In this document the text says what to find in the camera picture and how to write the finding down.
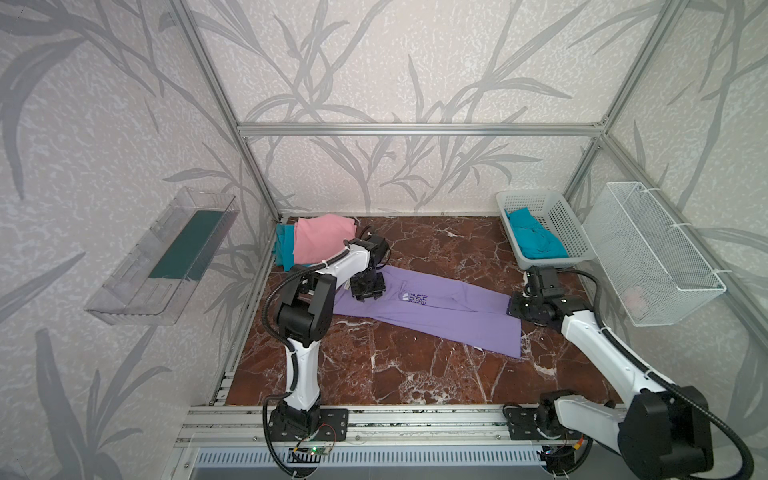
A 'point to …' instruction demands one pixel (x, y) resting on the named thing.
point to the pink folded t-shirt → (318, 238)
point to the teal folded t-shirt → (284, 248)
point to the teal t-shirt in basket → (533, 238)
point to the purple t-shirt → (441, 309)
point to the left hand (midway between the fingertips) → (378, 288)
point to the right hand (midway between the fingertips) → (512, 296)
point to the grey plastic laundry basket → (558, 217)
